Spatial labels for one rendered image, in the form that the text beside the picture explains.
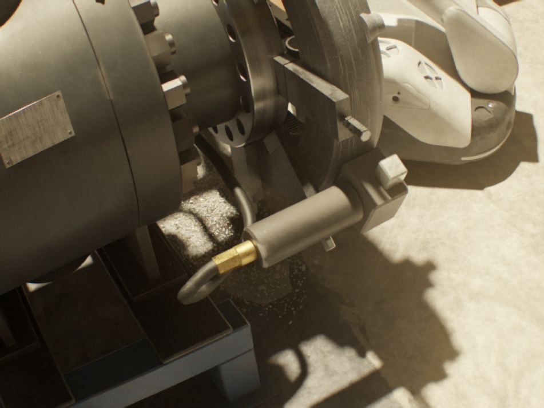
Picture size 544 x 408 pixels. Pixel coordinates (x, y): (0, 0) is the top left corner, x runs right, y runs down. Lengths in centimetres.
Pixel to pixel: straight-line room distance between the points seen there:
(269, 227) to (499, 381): 68
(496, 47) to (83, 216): 118
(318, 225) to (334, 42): 31
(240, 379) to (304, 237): 39
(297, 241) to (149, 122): 31
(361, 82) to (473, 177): 90
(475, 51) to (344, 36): 81
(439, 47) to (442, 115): 27
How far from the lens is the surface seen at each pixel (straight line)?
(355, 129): 114
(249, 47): 127
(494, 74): 198
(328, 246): 143
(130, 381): 136
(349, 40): 118
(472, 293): 176
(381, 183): 129
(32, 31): 116
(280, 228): 124
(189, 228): 192
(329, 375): 161
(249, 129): 138
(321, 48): 118
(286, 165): 142
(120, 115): 114
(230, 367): 146
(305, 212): 126
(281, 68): 128
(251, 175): 164
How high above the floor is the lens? 135
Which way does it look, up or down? 44 degrees down
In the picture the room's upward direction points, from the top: 6 degrees counter-clockwise
